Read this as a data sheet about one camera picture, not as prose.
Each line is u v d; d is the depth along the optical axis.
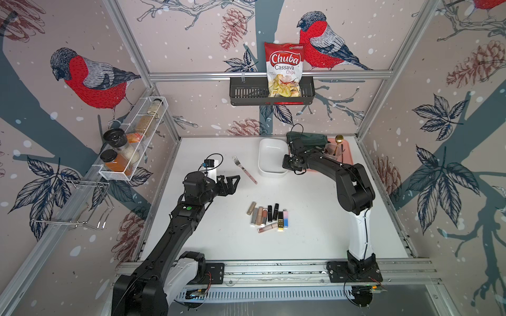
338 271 0.73
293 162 0.88
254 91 1.07
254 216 0.88
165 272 0.43
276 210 0.90
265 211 0.90
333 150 1.04
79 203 0.55
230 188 0.71
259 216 0.88
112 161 0.60
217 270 0.74
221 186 0.70
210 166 0.70
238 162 1.07
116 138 0.62
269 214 0.88
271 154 1.05
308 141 1.17
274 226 0.84
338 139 1.02
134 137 0.70
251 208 0.90
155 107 0.86
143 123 0.78
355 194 0.56
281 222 0.85
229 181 0.71
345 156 1.11
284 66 0.83
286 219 0.87
